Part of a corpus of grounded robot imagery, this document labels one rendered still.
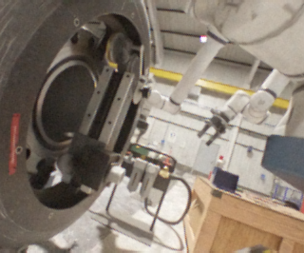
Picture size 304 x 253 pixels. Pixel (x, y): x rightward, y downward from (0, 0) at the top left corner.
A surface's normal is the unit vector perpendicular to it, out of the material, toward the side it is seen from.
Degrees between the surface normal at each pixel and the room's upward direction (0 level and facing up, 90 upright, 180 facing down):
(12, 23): 88
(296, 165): 90
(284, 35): 158
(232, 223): 90
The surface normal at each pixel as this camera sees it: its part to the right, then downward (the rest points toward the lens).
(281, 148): -0.73, -0.36
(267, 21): -0.25, 0.81
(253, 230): -0.14, -0.20
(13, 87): 0.93, 0.32
